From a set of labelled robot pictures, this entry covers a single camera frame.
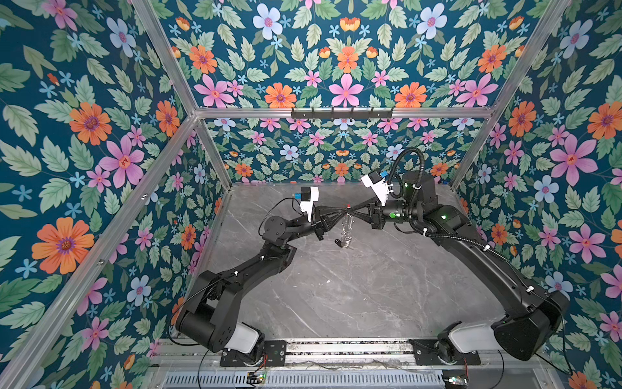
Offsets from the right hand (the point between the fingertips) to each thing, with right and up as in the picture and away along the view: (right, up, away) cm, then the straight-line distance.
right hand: (352, 208), depth 66 cm
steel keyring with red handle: (+1, -12, +38) cm, 40 cm away
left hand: (-1, -1, -3) cm, 3 cm away
